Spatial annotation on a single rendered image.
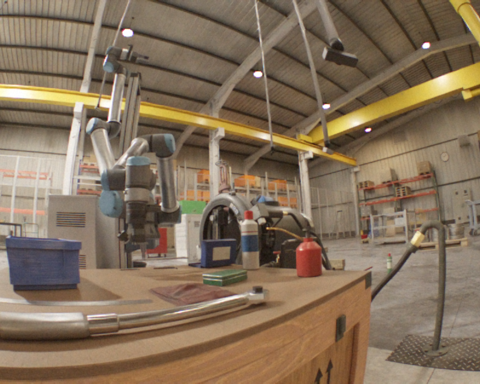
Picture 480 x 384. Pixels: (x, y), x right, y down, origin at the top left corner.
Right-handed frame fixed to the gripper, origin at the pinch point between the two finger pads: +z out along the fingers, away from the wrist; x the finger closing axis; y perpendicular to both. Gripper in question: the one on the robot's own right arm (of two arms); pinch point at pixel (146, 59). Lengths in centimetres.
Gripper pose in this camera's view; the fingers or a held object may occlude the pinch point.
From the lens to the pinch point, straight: 214.6
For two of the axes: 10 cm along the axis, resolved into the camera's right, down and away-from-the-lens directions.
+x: 3.0, 7.4, -6.1
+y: -4.7, 6.7, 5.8
